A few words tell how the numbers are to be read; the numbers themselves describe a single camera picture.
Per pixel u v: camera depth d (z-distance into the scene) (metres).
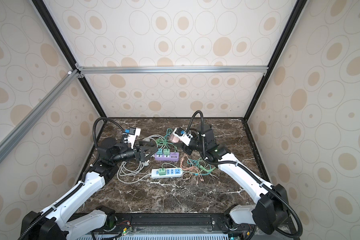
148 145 0.71
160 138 1.07
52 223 0.39
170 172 0.88
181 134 0.62
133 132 0.62
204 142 0.57
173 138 0.73
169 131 1.09
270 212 0.40
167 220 0.75
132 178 0.89
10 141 0.55
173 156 0.95
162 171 0.84
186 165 0.94
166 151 0.92
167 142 1.02
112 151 0.56
